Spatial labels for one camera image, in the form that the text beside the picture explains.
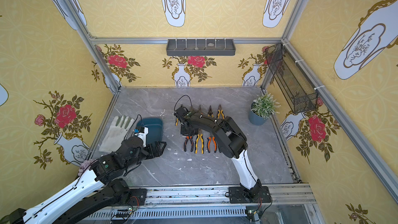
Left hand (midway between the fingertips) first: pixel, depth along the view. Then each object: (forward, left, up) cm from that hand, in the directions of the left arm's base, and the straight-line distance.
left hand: (162, 145), depth 76 cm
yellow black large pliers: (+22, -4, -14) cm, 26 cm away
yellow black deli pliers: (+12, -19, -14) cm, 26 cm away
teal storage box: (+20, +10, -16) cm, 27 cm away
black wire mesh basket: (+22, -73, +11) cm, 77 cm away
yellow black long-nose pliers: (+29, -26, -15) cm, 42 cm away
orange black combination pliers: (+6, -24, -13) cm, 28 cm away
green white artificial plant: (+21, -57, +2) cm, 61 cm away
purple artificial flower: (-7, +37, -4) cm, 38 cm away
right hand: (+13, -11, -15) cm, 23 cm away
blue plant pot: (+18, -53, -7) cm, 56 cm away
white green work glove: (+15, +33, -14) cm, 39 cm away
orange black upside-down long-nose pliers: (+10, -11, -13) cm, 20 cm away
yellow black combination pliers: (+30, -33, -14) cm, 47 cm away
